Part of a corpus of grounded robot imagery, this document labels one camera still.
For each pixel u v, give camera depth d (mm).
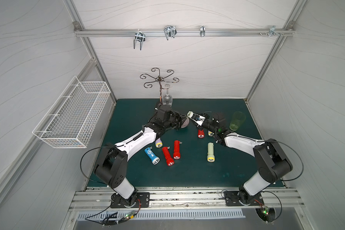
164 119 657
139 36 781
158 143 911
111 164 441
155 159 839
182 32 794
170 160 852
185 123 1036
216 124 687
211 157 858
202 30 783
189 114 746
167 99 915
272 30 764
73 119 695
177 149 883
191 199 752
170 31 765
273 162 461
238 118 977
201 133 956
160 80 905
